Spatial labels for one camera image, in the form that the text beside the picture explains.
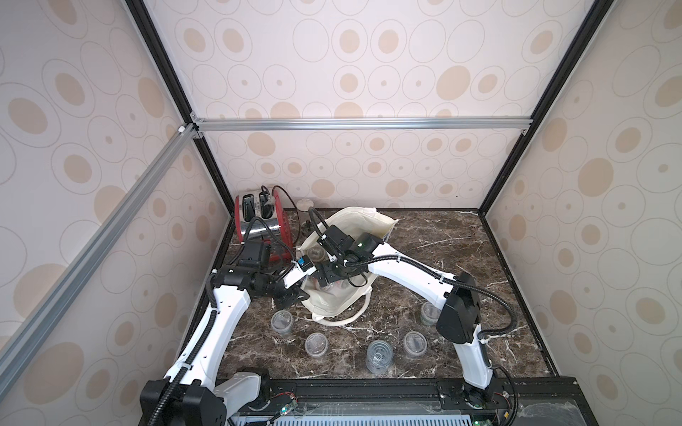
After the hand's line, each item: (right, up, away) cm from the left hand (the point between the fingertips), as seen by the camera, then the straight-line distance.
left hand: (308, 286), depth 76 cm
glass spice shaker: (-5, +27, +27) cm, 39 cm away
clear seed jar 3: (+31, -17, +2) cm, 36 cm away
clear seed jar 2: (+20, -19, -2) cm, 28 cm away
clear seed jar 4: (-9, -12, +7) cm, 17 cm away
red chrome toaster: (-19, +22, +16) cm, 33 cm away
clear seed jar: (+2, -17, +2) cm, 18 cm away
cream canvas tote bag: (+9, -5, +5) cm, 12 cm away
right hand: (+8, +3, +9) cm, 13 cm away
